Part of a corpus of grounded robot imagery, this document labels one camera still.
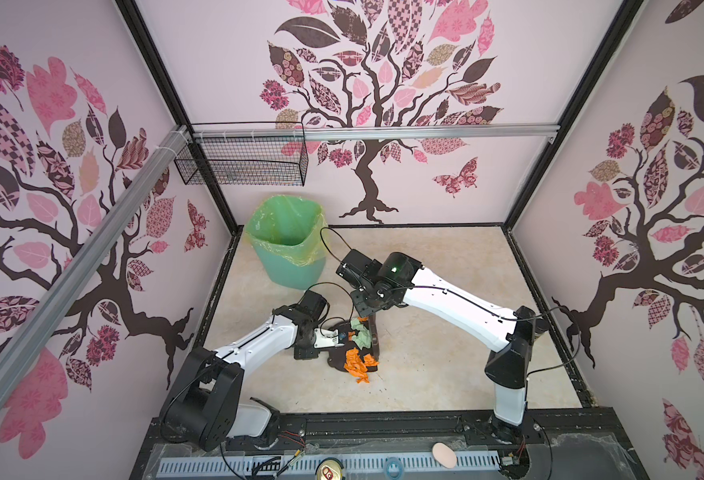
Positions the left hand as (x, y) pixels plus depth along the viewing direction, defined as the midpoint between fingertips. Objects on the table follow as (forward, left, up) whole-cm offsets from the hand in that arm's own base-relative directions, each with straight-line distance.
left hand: (307, 344), depth 87 cm
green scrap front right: (+2, -17, +2) cm, 17 cm away
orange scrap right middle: (-7, -15, +2) cm, 17 cm away
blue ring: (-30, -24, -2) cm, 38 cm away
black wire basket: (+51, +13, +32) cm, 62 cm away
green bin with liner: (+38, +10, +6) cm, 40 cm away
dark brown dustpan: (-4, -9, +1) cm, 10 cm away
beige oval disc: (-28, -36, 0) cm, 45 cm away
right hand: (+5, -17, +18) cm, 26 cm away
